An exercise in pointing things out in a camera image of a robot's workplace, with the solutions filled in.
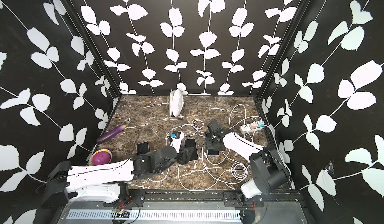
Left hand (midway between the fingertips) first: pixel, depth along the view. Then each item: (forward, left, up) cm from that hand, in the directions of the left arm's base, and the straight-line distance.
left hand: (189, 144), depth 72 cm
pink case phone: (+8, +30, -19) cm, 36 cm away
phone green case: (+2, -12, -16) cm, 20 cm away
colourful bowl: (+1, +55, -13) cm, 56 cm away
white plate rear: (+27, +12, -5) cm, 30 cm away
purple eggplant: (+18, +51, -18) cm, 57 cm away
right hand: (+8, -12, -16) cm, 21 cm away
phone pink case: (+10, 0, -18) cm, 21 cm away
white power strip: (+18, -38, -17) cm, 45 cm away
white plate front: (+33, +8, -5) cm, 34 cm away
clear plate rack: (+31, +9, -20) cm, 38 cm away
